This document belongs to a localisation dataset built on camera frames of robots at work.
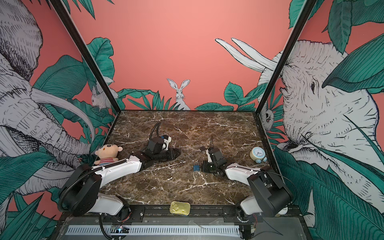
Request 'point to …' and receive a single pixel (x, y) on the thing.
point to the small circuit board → (119, 229)
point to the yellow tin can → (180, 208)
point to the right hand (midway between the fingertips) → (199, 165)
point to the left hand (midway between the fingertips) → (181, 152)
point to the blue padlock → (196, 167)
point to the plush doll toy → (107, 154)
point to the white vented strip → (157, 230)
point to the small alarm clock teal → (258, 154)
